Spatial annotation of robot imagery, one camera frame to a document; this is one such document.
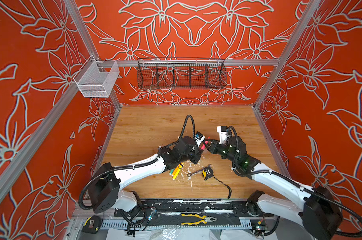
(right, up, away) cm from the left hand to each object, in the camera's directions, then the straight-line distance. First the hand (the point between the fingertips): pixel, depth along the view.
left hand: (202, 148), depth 76 cm
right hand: (-1, +4, -1) cm, 5 cm away
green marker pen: (-17, -15, +9) cm, 24 cm away
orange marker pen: (-15, -15, +9) cm, 23 cm away
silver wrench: (+6, -12, +11) cm, 18 cm away
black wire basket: (-13, +47, +24) cm, 54 cm away
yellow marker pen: (-12, -13, +11) cm, 21 cm away
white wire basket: (-66, +42, +18) cm, 80 cm away
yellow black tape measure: (+4, -15, +5) cm, 16 cm away
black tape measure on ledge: (-52, -33, -9) cm, 63 cm away
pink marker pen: (0, +2, -1) cm, 2 cm away
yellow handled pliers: (0, -33, -7) cm, 33 cm away
